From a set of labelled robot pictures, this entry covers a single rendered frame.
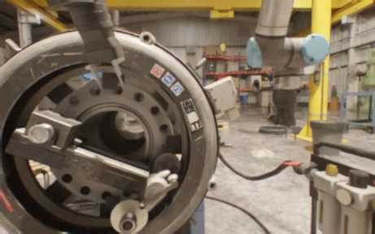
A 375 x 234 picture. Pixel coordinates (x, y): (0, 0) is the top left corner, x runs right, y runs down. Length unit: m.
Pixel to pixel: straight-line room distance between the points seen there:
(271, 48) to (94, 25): 0.47
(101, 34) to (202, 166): 0.47
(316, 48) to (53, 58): 0.76
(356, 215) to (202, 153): 0.52
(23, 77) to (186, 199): 0.60
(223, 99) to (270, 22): 0.26
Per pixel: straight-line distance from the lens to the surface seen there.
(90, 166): 0.64
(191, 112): 0.61
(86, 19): 0.47
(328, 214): 0.94
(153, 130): 0.73
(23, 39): 13.48
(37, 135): 0.57
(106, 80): 0.74
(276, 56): 0.67
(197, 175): 0.66
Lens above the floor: 0.75
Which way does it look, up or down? 5 degrees down
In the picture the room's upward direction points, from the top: 1 degrees counter-clockwise
